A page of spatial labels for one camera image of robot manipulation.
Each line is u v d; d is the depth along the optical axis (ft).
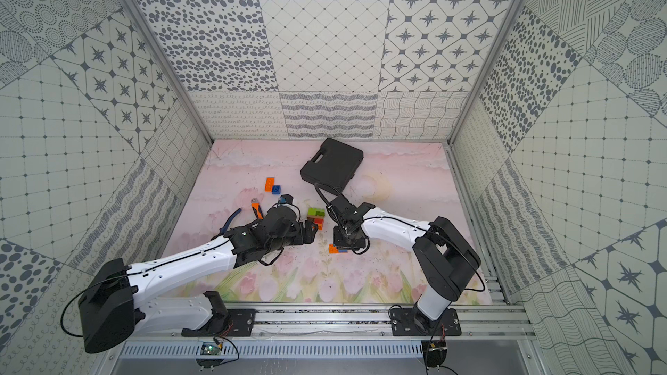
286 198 2.43
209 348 2.35
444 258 1.48
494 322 2.50
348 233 2.09
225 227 3.05
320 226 2.97
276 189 3.40
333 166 3.50
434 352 2.41
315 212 3.05
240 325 2.44
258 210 3.21
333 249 2.87
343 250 2.86
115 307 1.28
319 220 3.10
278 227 1.99
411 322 2.44
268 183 3.48
